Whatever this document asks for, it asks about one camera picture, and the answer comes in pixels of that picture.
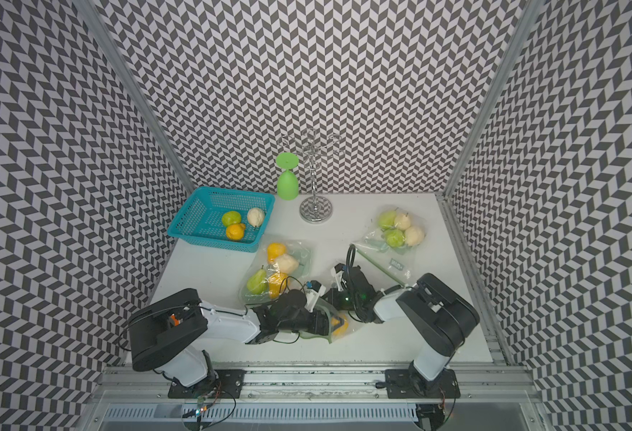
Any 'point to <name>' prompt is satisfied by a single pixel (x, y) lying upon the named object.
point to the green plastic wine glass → (287, 185)
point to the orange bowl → (176, 321)
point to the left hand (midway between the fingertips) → (335, 325)
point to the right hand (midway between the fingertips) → (320, 304)
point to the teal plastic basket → (200, 217)
